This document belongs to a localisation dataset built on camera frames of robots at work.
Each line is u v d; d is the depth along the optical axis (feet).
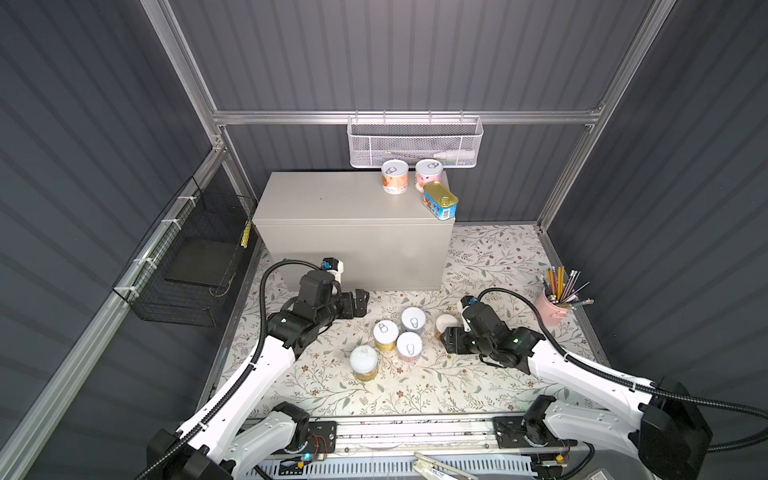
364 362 2.58
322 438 2.37
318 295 1.84
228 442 1.36
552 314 2.84
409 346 2.71
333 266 2.23
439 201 2.40
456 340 2.40
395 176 2.55
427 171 2.59
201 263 2.37
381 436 2.47
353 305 2.27
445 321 2.84
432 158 2.84
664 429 1.32
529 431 2.20
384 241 3.68
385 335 2.81
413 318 2.92
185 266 2.37
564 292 2.92
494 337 2.03
